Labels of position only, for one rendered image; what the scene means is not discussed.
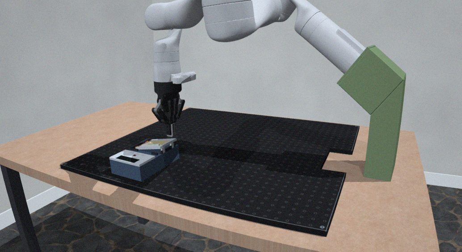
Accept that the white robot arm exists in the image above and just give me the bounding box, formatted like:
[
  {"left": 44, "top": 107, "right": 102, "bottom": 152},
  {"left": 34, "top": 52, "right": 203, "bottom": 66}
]
[{"left": 144, "top": 0, "right": 366, "bottom": 84}]

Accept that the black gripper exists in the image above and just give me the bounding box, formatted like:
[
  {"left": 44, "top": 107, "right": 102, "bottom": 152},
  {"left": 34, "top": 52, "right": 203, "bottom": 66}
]
[{"left": 152, "top": 81, "right": 185, "bottom": 137}]

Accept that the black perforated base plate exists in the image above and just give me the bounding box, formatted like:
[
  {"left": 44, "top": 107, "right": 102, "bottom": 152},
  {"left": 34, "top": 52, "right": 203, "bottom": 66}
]
[{"left": 60, "top": 108, "right": 360, "bottom": 237}]

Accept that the blue-grey dock with white console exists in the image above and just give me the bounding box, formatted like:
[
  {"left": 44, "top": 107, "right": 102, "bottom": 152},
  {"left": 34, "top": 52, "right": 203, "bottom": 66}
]
[{"left": 109, "top": 138, "right": 180, "bottom": 182}]

